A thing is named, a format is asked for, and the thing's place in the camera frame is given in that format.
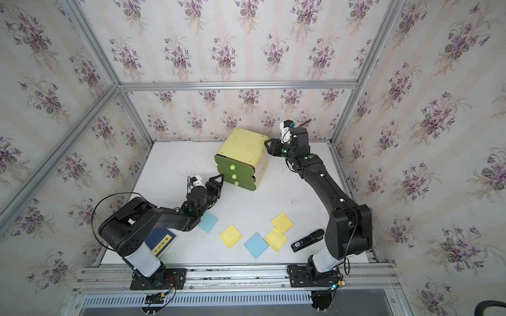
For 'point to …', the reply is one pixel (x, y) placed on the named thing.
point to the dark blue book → (159, 241)
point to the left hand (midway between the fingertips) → (227, 180)
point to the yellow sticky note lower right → (275, 239)
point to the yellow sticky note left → (230, 236)
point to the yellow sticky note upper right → (282, 223)
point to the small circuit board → (155, 298)
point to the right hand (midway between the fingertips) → (270, 143)
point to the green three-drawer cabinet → (242, 158)
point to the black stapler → (315, 236)
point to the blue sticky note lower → (256, 245)
